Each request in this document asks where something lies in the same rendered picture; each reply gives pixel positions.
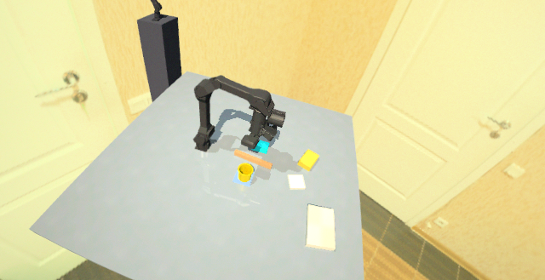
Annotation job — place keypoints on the yellow cup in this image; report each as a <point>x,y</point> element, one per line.
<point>247,169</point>

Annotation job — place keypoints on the yellow rectangular block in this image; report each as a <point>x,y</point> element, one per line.
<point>308,160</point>

